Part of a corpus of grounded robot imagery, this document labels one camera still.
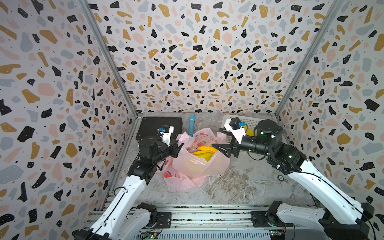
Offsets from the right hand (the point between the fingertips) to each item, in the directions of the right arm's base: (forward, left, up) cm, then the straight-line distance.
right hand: (217, 137), depth 58 cm
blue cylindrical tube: (+43, +16, -37) cm, 58 cm away
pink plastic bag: (-2, +14, -29) cm, 32 cm away
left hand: (+7, +14, -12) cm, 20 cm away
